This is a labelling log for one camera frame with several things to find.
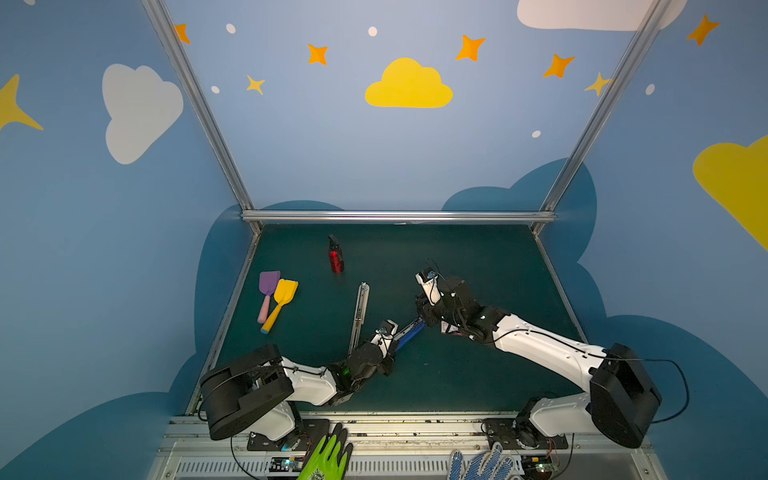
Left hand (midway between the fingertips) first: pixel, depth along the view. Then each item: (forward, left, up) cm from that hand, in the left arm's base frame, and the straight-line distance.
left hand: (400, 343), depth 85 cm
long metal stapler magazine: (+18, +12, -4) cm, 22 cm away
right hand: (+10, -6, +9) cm, 15 cm away
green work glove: (-27, +17, -4) cm, 32 cm away
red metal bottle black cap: (+29, +22, +4) cm, 37 cm away
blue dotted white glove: (-28, -21, -4) cm, 35 cm away
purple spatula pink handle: (+23, +46, -4) cm, 52 cm away
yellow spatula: (+20, +40, -6) cm, 45 cm away
